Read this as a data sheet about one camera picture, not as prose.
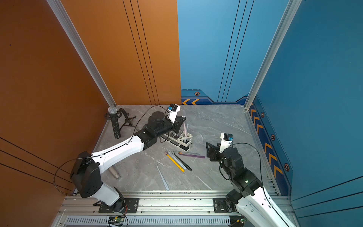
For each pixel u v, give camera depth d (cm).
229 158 51
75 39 80
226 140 60
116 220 72
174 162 88
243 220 69
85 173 43
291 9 70
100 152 48
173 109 65
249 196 47
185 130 82
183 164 88
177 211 73
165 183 81
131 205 74
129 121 101
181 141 86
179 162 89
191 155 92
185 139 89
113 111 83
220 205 72
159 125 61
